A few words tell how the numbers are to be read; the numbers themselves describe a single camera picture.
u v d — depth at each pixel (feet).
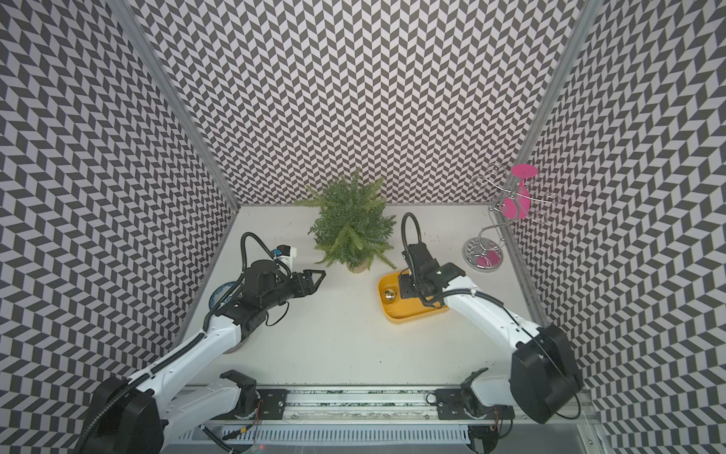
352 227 2.51
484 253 3.27
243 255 2.04
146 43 2.53
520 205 2.47
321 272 2.58
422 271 2.06
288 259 2.42
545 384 1.31
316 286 2.43
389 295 2.92
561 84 2.62
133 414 1.26
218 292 2.84
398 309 2.90
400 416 2.37
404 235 2.14
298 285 2.32
